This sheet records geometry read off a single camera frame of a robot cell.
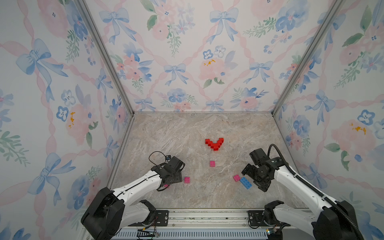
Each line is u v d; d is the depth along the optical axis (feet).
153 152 2.36
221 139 3.38
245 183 2.75
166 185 2.41
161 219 2.44
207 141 3.33
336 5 2.23
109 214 1.33
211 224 2.44
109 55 2.87
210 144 3.27
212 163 3.02
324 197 1.41
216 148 3.22
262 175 2.23
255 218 2.43
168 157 2.57
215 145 3.24
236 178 2.81
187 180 2.79
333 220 1.30
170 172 2.13
